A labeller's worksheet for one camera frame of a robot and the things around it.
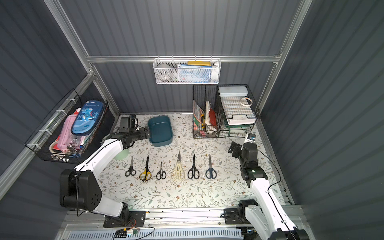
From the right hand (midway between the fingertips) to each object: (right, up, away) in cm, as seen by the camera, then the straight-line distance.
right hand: (243, 144), depth 81 cm
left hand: (-57, +7, +7) cm, 58 cm away
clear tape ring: (+9, +27, +20) cm, 35 cm away
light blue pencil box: (0, +34, +22) cm, 40 cm away
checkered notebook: (-1, +20, +13) cm, 24 cm away
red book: (-13, +18, +37) cm, 43 cm away
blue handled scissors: (-17, -18, +8) cm, 26 cm away
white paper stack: (+1, +14, +10) cm, 17 cm away
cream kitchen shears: (-36, -17, +8) cm, 41 cm away
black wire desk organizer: (-5, +22, +38) cm, 44 cm away
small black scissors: (-47, -19, +8) cm, 51 cm away
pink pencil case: (-85, +4, -13) cm, 87 cm away
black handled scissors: (-27, -18, +8) cm, 34 cm away
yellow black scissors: (-56, -19, +8) cm, 60 cm away
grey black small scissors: (-65, -18, +8) cm, 68 cm away
